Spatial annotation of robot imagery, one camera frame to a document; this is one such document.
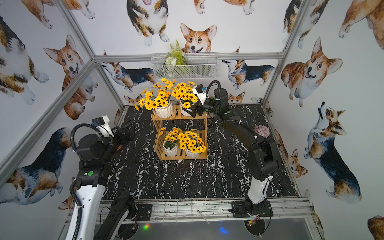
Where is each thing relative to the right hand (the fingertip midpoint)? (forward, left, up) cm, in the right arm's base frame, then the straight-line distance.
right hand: (183, 101), depth 76 cm
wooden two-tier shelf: (+12, -6, -35) cm, 38 cm away
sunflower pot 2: (-15, -4, -17) cm, 23 cm away
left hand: (-13, +24, 0) cm, 27 cm away
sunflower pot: (-12, +10, -24) cm, 28 cm away
